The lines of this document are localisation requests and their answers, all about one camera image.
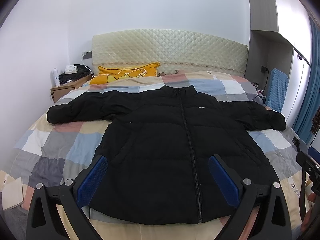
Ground blue curtain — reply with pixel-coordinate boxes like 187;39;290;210
293;18;319;144

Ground cream quilted headboard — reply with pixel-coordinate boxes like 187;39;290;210
91;29;248;77

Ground person's right hand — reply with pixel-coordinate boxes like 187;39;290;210
300;193;317;232

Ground open book on floor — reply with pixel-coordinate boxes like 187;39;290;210
2;177;24;210

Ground black puffer jacket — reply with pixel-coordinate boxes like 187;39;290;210
47;86;286;225

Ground yellow pillow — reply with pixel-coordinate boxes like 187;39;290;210
89;62;161;85

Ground wooden nightstand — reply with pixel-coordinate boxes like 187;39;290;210
50;75;92;103

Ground white tissue box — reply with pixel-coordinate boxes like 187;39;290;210
64;65;78;75

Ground black clothes on nightstand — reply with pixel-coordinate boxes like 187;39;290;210
59;64;91;85

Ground grey wardrobe cabinet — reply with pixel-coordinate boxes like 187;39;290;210
245;0;293;95

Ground blue folded mattress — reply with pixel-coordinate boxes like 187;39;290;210
265;68;289;112

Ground white spray bottle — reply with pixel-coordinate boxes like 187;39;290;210
52;68;61;87

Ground black curtain rod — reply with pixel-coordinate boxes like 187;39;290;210
292;46;312;67

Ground grey wall socket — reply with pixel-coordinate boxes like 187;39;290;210
82;51;92;60

